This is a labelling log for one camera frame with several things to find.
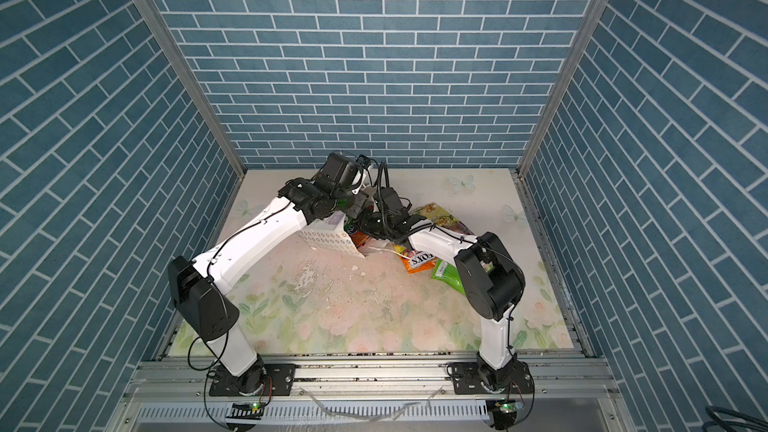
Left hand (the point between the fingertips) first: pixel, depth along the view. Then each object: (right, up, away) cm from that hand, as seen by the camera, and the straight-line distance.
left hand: (359, 195), depth 81 cm
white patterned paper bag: (-8, -10, -2) cm, 13 cm away
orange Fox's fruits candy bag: (+16, -21, +11) cm, 28 cm away
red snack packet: (0, -12, 0) cm, 12 cm away
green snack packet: (+25, -23, +6) cm, 35 cm away
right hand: (-4, -8, +8) cm, 11 cm away
